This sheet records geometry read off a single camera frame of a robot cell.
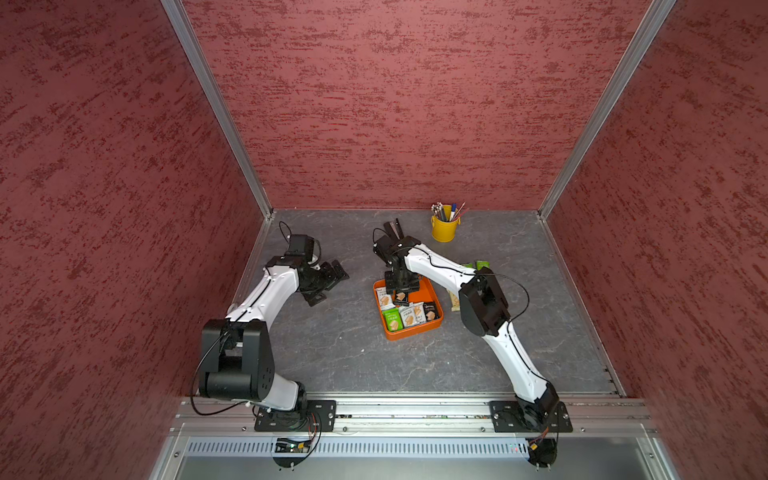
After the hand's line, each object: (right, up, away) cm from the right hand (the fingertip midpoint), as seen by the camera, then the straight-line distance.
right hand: (400, 294), depth 96 cm
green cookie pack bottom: (-2, -6, -7) cm, 10 cm away
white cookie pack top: (-5, -1, -4) cm, 7 cm away
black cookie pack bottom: (+9, -4, -5) cm, 11 cm away
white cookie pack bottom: (+4, -5, -7) cm, 9 cm away
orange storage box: (+9, 0, 0) cm, 9 cm away
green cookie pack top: (+29, +9, +8) cm, 31 cm away
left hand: (-19, +3, -9) cm, 21 cm away
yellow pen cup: (+17, +21, +13) cm, 30 cm away
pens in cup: (+18, +28, +13) cm, 36 cm away
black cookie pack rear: (0, -1, -2) cm, 2 cm away
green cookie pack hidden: (+25, +9, +8) cm, 28 cm away
